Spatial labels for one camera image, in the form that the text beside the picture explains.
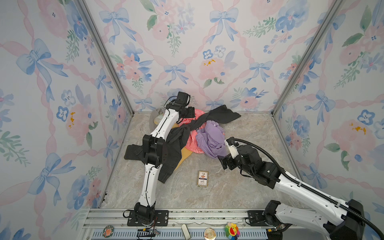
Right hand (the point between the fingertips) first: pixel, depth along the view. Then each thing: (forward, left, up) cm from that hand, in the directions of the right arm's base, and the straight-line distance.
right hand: (225, 151), depth 77 cm
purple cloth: (+15, +6, -11) cm, 19 cm away
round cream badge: (-33, +8, -19) cm, 39 cm away
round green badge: (-33, +56, -18) cm, 68 cm away
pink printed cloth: (+11, +17, -12) cm, 23 cm away
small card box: (-8, +11, -18) cm, 22 cm away
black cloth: (+9, +27, -4) cm, 28 cm away
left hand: (+31, +19, -2) cm, 36 cm away
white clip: (-33, +19, -16) cm, 42 cm away
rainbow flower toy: (-32, -2, -17) cm, 37 cm away
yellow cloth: (+8, +21, -16) cm, 28 cm away
